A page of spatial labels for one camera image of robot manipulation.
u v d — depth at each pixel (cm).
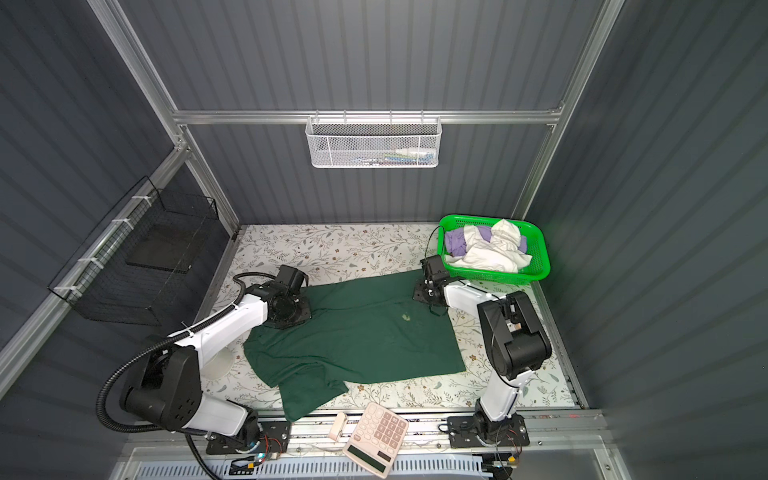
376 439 72
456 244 107
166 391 43
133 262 73
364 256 112
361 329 93
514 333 49
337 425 74
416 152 91
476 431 72
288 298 72
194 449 69
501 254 101
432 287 77
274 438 72
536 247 105
